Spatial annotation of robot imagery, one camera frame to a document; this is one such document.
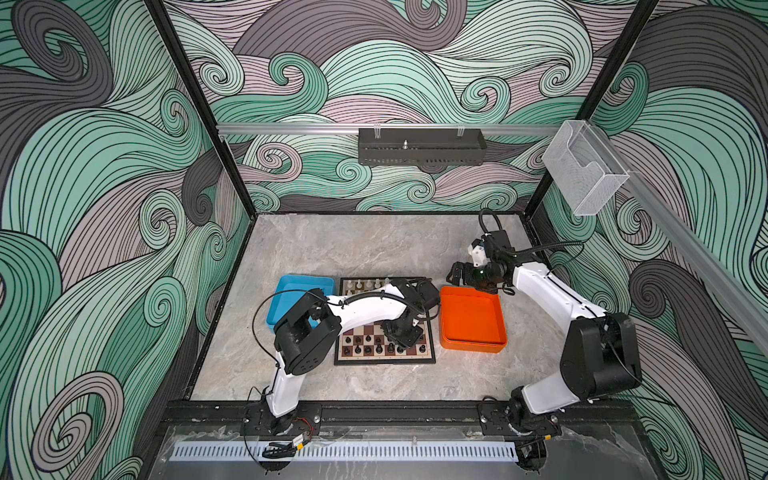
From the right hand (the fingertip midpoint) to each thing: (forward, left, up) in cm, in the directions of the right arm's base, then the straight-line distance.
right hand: (462, 280), depth 88 cm
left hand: (-17, +18, -7) cm, 25 cm away
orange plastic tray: (-9, -3, -9) cm, 13 cm away
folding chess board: (-17, +28, -7) cm, 34 cm away
